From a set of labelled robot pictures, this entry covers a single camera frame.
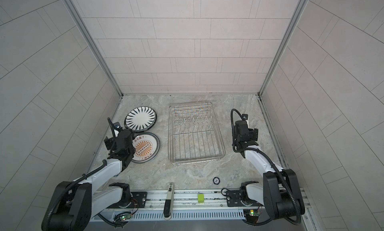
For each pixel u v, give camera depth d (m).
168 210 0.64
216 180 0.77
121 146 0.64
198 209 0.69
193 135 0.93
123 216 0.65
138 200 0.71
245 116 0.74
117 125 0.70
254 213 0.68
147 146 0.86
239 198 0.71
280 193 0.41
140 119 0.97
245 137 0.66
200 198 0.71
